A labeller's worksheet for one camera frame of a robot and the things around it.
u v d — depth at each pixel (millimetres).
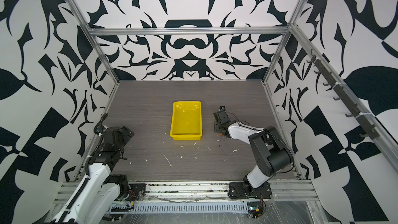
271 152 463
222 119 744
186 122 986
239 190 745
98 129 686
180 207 712
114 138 634
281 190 759
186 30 948
